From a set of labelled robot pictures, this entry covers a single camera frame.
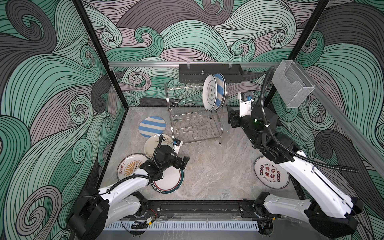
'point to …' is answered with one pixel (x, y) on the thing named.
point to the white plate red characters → (271, 174)
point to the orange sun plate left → (128, 164)
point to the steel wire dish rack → (191, 121)
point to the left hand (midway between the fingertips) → (183, 152)
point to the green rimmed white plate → (172, 181)
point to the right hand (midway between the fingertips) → (236, 110)
